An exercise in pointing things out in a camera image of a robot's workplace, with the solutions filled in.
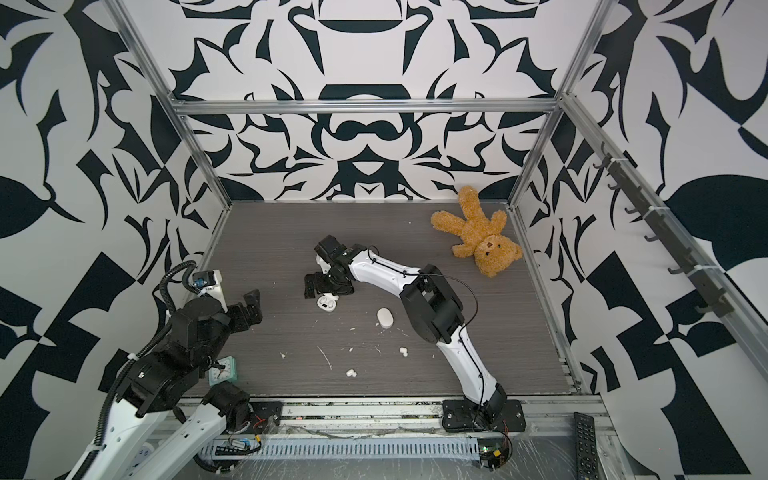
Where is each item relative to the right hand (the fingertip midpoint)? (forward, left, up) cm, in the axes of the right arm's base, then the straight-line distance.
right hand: (316, 293), depth 90 cm
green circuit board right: (-38, -45, -8) cm, 60 cm away
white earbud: (-21, -11, -5) cm, 24 cm away
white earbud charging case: (-1, -3, -4) cm, 5 cm away
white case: (-6, -20, -5) cm, 22 cm away
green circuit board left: (-37, +15, -7) cm, 41 cm away
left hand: (-10, +13, +19) cm, 25 cm away
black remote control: (-38, -66, -6) cm, 76 cm away
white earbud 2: (-15, -26, -6) cm, 30 cm away
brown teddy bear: (+12, -55, +1) cm, 57 cm away
